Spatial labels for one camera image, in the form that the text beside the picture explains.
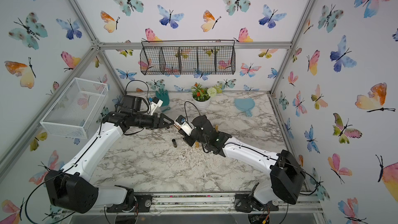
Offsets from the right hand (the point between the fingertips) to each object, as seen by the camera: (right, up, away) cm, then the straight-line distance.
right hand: (182, 127), depth 76 cm
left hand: (-5, +3, -1) cm, 6 cm away
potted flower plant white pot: (+9, +17, +23) cm, 30 cm away
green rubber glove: (-20, +18, +43) cm, 51 cm away
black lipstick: (-7, -10, +14) cm, 18 cm away
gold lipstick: (+8, -6, -7) cm, 12 cm away
